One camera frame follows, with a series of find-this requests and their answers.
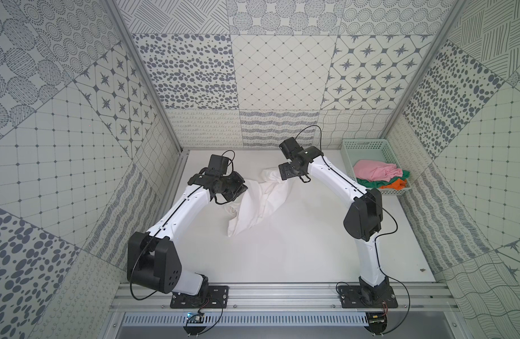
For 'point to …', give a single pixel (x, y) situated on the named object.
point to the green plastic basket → (358, 150)
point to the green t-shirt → (378, 183)
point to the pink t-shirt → (376, 171)
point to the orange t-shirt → (398, 185)
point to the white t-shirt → (258, 200)
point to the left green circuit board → (193, 318)
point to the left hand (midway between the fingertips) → (244, 180)
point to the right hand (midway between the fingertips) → (295, 171)
